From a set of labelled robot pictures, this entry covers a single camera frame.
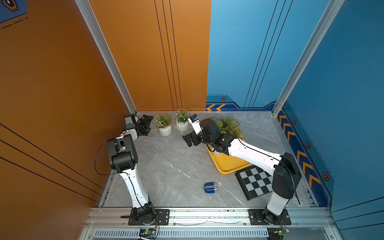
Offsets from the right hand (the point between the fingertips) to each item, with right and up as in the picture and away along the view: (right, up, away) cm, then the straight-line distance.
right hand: (190, 131), depth 81 cm
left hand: (-27, +8, +23) cm, 37 cm away
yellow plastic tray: (+22, -21, +10) cm, 32 cm away
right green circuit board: (+43, -47, -11) cm, 65 cm away
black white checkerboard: (+36, -27, 0) cm, 45 cm away
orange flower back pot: (-18, +6, +15) cm, 24 cm away
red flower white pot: (+23, +4, +7) cm, 24 cm away
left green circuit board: (-19, -49, -10) cm, 53 cm away
